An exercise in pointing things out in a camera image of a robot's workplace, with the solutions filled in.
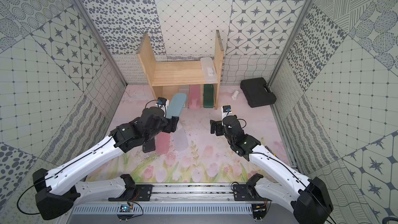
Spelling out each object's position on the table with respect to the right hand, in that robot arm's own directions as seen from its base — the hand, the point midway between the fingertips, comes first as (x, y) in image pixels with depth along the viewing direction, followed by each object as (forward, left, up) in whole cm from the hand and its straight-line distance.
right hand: (220, 121), depth 81 cm
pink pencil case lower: (+23, +16, -7) cm, 29 cm away
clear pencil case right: (+27, +6, +13) cm, 31 cm away
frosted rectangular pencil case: (+31, +24, -8) cm, 40 cm away
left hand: (-3, +23, +11) cm, 26 cm away
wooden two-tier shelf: (+23, +31, +11) cm, 40 cm away
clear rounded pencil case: (-4, +22, -16) cm, 28 cm away
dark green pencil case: (+22, +6, -9) cm, 24 cm away
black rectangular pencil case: (-8, +41, -15) cm, 44 cm away
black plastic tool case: (+34, -30, -14) cm, 47 cm away
